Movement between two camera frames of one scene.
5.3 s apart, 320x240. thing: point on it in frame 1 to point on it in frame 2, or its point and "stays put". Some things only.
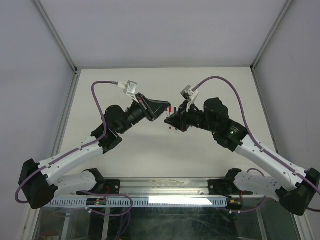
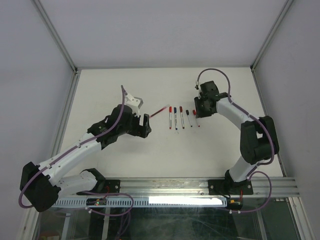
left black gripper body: x=141 y=103 to x=134 y=128
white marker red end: x=170 y=113 stays put
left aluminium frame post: x=76 y=72 stays put
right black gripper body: x=193 y=117 to x=201 y=107
